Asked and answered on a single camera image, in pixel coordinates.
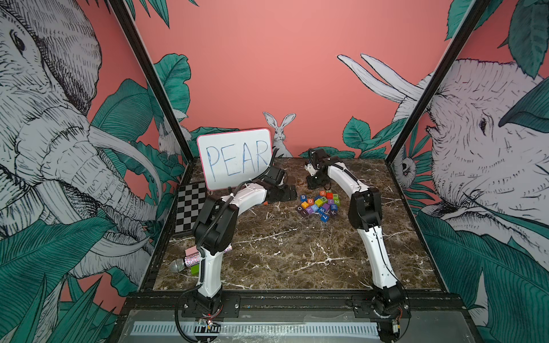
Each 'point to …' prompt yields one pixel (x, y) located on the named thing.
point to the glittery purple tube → (179, 264)
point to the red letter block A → (265, 203)
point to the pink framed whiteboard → (232, 158)
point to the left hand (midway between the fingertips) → (291, 192)
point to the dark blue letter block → (324, 218)
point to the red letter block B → (329, 196)
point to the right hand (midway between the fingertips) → (309, 182)
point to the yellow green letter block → (319, 202)
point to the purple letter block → (302, 211)
